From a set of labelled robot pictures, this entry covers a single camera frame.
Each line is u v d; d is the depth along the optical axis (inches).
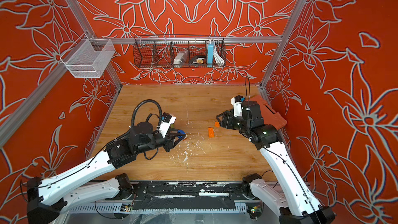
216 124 26.0
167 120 22.5
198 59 34.7
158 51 39.6
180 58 36.2
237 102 24.7
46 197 15.6
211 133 36.4
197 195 28.6
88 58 36.4
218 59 35.9
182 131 25.9
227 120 23.7
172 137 23.2
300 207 14.4
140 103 18.8
